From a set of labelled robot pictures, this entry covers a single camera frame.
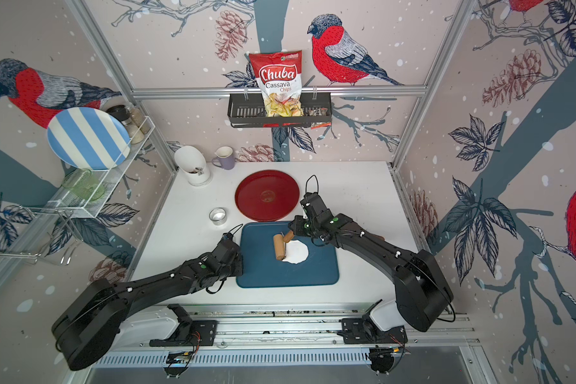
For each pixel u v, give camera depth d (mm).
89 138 725
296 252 883
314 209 647
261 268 836
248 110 949
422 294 422
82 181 698
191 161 1093
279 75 798
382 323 608
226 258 685
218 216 1024
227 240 809
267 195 1104
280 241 902
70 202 658
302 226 739
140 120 871
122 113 794
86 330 408
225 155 1146
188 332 674
